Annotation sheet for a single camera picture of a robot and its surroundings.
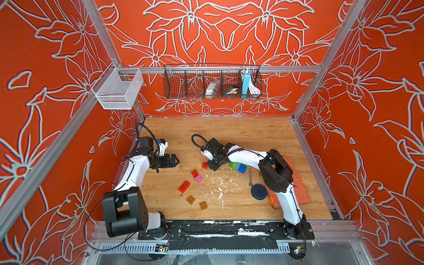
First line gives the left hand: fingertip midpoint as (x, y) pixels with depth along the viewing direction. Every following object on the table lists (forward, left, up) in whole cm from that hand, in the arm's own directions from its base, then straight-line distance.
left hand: (170, 160), depth 87 cm
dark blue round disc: (-11, -47, -6) cm, 49 cm away
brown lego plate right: (-19, -20, -8) cm, 29 cm away
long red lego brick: (-11, -9, -8) cm, 16 cm away
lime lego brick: (+3, -36, -7) cm, 36 cm away
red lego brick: (-3, -13, -7) cm, 16 cm away
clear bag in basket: (+36, -21, +22) cm, 47 cm away
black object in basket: (+31, -31, +25) cm, 51 cm away
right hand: (+3, -20, -8) cm, 22 cm away
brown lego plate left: (-17, -13, -8) cm, 23 cm away
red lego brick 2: (+3, -19, -7) cm, 20 cm away
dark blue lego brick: (+1, -40, -6) cm, 40 cm away
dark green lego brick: (+4, -34, -7) cm, 35 cm away
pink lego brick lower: (-6, -16, -7) cm, 18 cm away
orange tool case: (-13, -68, -4) cm, 69 cm away
